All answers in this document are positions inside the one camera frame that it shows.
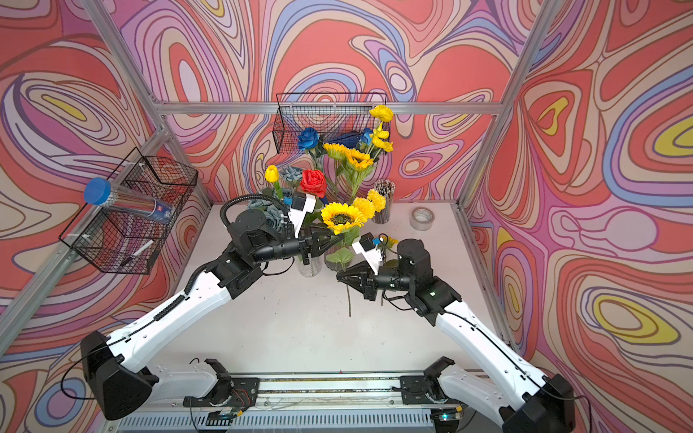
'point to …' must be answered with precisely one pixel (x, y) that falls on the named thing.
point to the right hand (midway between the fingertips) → (340, 283)
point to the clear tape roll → (421, 218)
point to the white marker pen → (140, 250)
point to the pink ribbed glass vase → (339, 258)
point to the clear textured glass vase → (313, 268)
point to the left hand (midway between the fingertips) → (344, 238)
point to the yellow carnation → (374, 202)
